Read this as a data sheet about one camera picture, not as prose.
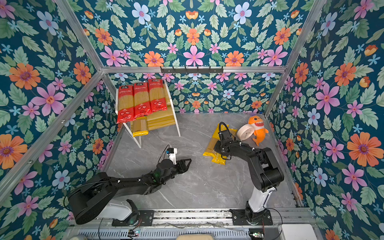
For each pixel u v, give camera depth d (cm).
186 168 77
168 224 72
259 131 104
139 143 99
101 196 43
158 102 77
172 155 77
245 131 96
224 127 86
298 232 118
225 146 72
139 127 88
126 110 73
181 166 75
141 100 78
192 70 93
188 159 82
